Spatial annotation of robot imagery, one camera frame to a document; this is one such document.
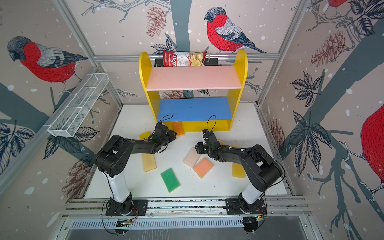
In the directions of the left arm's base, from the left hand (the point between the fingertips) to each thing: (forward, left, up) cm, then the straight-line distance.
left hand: (175, 133), depth 98 cm
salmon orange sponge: (-21, -18, -5) cm, 29 cm away
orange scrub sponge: (+5, -2, +1) cm, 6 cm away
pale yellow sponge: (-18, +14, -3) cm, 24 cm away
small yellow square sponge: (+1, +21, -3) cm, 21 cm away
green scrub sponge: (-29, +1, -3) cm, 29 cm away
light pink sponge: (-16, -11, -3) cm, 20 cm away
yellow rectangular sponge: (-24, -39, -4) cm, 46 cm away
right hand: (-11, -14, -2) cm, 18 cm away
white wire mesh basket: (-10, +49, +26) cm, 56 cm away
